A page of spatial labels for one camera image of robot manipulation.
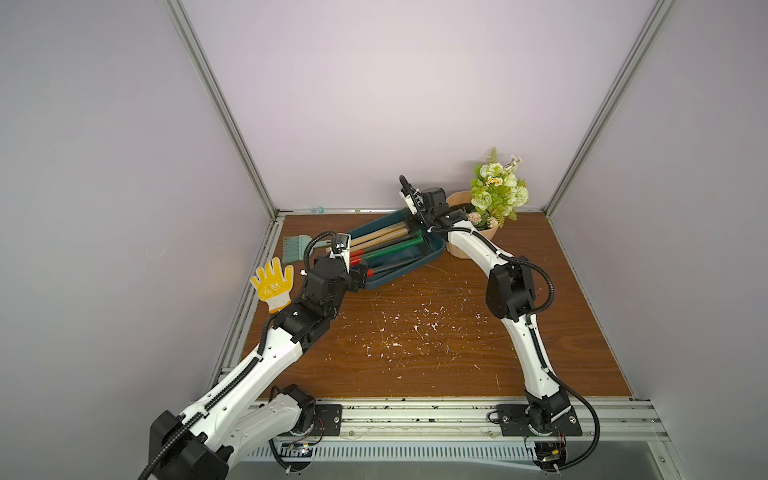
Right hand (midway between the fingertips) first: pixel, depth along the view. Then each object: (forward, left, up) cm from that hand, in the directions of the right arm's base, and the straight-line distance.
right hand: (406, 206), depth 100 cm
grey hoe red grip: (-22, +11, -8) cm, 26 cm away
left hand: (-28, +14, +10) cm, 33 cm away
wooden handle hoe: (-8, +12, -10) cm, 18 cm away
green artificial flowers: (-5, -27, +10) cm, 29 cm away
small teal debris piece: (+17, +38, -18) cm, 46 cm away
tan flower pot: (+7, -20, -4) cm, 22 cm away
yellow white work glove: (-23, +46, -16) cm, 54 cm away
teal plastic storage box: (-8, -9, -12) cm, 17 cm away
